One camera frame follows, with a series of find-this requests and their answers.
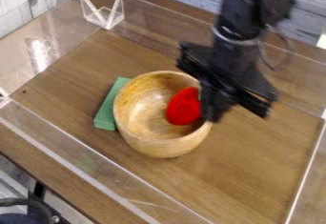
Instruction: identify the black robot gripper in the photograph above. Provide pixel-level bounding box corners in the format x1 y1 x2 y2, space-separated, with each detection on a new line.
177 29 280 123

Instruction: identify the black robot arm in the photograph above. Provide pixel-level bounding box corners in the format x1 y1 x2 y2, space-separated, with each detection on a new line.
177 0 296 123

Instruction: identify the brown wooden bowl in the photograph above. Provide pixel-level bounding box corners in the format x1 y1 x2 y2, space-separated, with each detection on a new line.
114 71 212 158

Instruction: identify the green rectangular block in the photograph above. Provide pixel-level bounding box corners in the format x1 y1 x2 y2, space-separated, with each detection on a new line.
94 77 130 131

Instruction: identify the red felt strawberry toy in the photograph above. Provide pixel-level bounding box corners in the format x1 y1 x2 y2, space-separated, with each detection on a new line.
166 87 202 126

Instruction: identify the black table clamp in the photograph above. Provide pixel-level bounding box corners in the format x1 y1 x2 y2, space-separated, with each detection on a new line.
0 181 71 224

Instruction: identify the clear acrylic tray wall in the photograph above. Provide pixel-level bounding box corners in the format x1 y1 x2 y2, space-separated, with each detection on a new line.
0 0 326 224

